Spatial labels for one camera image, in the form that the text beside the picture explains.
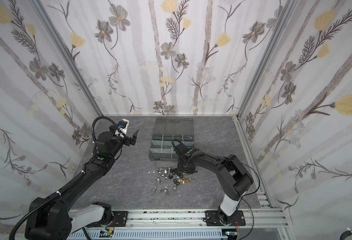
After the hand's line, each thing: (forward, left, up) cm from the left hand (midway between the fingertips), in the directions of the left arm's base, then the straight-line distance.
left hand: (126, 122), depth 79 cm
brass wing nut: (-23, -34, -26) cm, 48 cm away
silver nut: (-27, -15, -27) cm, 41 cm away
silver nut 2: (-22, -16, -26) cm, 38 cm away
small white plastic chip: (-17, -10, -28) cm, 34 cm away
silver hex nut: (-27, -26, -26) cm, 46 cm away
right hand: (-15, -29, -24) cm, 40 cm away
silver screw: (-29, -21, -26) cm, 44 cm away
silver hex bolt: (-17, -23, -26) cm, 38 cm away
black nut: (-25, -28, -27) cm, 46 cm away
